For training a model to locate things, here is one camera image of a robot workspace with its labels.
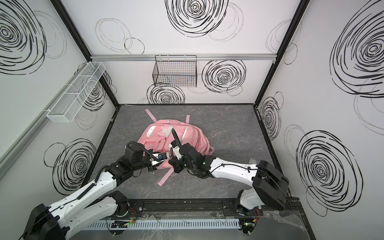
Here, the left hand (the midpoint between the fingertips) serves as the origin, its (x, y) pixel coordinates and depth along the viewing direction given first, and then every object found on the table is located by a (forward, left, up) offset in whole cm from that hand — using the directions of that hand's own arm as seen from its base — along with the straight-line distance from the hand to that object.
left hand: (164, 153), depth 79 cm
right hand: (-6, -2, +1) cm, 6 cm away
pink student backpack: (+13, +7, -4) cm, 15 cm away
